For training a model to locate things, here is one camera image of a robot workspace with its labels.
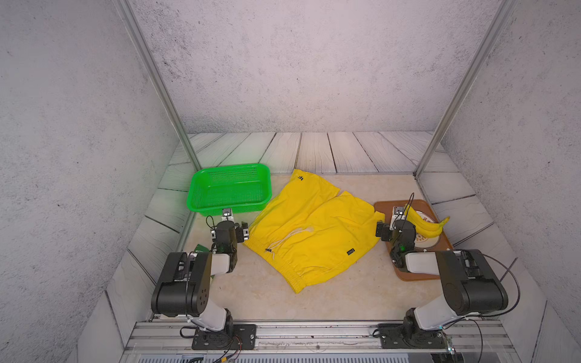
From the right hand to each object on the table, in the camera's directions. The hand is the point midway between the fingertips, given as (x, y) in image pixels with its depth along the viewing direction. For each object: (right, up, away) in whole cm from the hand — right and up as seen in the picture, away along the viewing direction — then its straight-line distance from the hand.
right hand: (395, 220), depth 94 cm
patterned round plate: (+13, -9, +1) cm, 16 cm away
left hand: (-67, -1, +1) cm, 67 cm away
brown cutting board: (+20, -10, +1) cm, 22 cm away
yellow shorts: (-35, -4, +3) cm, 35 cm away
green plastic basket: (-84, +13, +22) cm, 88 cm away
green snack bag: (-79, -11, -1) cm, 80 cm away
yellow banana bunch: (+11, -2, 0) cm, 11 cm away
